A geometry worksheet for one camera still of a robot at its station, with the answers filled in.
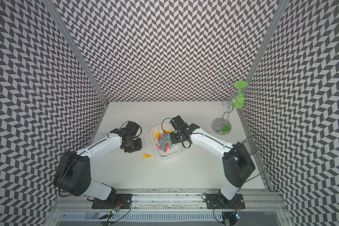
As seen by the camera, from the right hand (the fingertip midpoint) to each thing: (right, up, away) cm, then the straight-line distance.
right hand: (175, 140), depth 86 cm
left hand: (-23, -6, +2) cm, 24 cm away
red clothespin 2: (-11, -6, +8) cm, 15 cm away
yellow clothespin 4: (-6, +4, +15) cm, 17 cm away
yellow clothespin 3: (-12, +2, +13) cm, 18 cm away
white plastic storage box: (0, -8, +5) cm, 9 cm away
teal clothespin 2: (0, 0, -10) cm, 10 cm away
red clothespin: (-8, +3, +14) cm, 16 cm away
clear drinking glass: (-54, 0, +11) cm, 55 cm away
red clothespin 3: (-6, -6, +7) cm, 11 cm away
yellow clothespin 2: (-14, 0, +13) cm, 19 cm away
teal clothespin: (-8, -5, +6) cm, 11 cm away
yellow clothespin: (-18, -11, +3) cm, 21 cm away
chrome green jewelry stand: (+33, +30, -5) cm, 45 cm away
